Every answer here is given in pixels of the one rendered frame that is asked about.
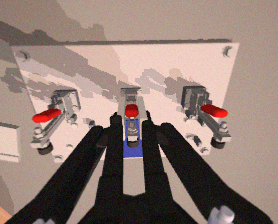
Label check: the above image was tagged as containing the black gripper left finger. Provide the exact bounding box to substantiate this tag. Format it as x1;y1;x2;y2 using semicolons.
4;97;126;224

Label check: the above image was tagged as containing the pale pink fixture plate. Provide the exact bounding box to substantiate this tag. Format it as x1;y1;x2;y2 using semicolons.
11;42;239;163

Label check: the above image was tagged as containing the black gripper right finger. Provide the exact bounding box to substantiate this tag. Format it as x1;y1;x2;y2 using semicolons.
137;96;274;224

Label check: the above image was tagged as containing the blue rectangular plate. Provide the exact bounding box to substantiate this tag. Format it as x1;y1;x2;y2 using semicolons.
123;118;143;158

